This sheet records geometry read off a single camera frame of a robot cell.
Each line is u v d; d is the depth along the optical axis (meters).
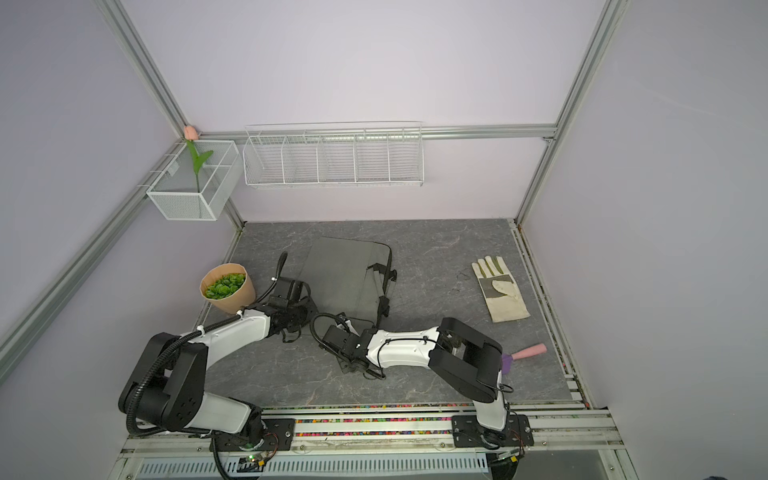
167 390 0.43
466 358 0.49
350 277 1.02
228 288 0.87
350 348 0.67
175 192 0.77
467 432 0.74
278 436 0.73
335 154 1.06
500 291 0.99
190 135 0.89
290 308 0.75
